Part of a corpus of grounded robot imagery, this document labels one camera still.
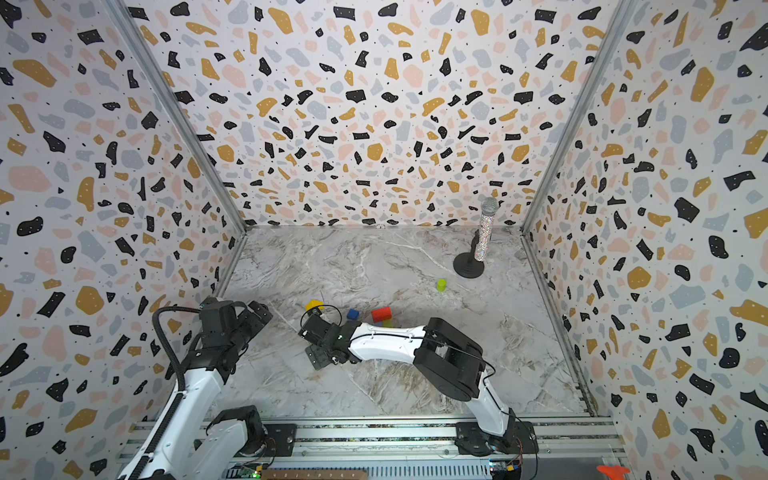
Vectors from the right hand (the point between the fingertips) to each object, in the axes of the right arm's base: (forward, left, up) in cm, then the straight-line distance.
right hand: (317, 344), depth 85 cm
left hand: (+6, +17, +9) cm, 19 cm away
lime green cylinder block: (+24, -37, -5) cm, 44 cm away
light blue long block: (-6, -19, +26) cm, 33 cm away
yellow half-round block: (+16, +5, -4) cm, 17 cm away
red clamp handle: (-28, -74, -5) cm, 80 cm away
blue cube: (+12, -8, -5) cm, 15 cm away
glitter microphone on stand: (+34, -49, -6) cm, 59 cm away
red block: (+12, -17, -5) cm, 22 cm away
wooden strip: (-30, -5, -2) cm, 30 cm away
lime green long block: (+9, -19, -5) cm, 22 cm away
